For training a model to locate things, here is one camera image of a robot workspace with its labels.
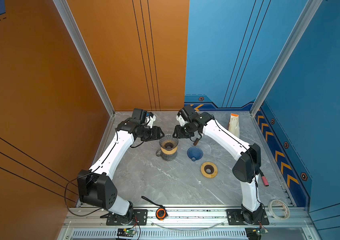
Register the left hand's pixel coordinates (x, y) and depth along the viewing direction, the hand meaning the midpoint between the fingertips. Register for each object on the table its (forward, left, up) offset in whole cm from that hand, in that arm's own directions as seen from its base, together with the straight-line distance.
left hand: (160, 133), depth 81 cm
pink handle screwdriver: (-18, -59, -19) cm, 65 cm away
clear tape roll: (-34, -58, -20) cm, 70 cm away
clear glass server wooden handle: (-8, -18, +8) cm, 22 cm away
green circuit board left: (-42, +15, -22) cm, 50 cm away
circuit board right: (-42, -47, -22) cm, 67 cm away
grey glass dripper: (+1, -4, -10) cm, 10 cm away
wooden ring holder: (-5, -5, -10) cm, 13 cm away
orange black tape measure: (-35, -2, -18) cm, 39 cm away
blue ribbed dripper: (-3, -20, -16) cm, 26 cm away
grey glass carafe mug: (-5, -2, -16) cm, 17 cm away
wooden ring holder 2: (-12, -29, -20) cm, 37 cm away
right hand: (+1, -8, -3) cm, 8 cm away
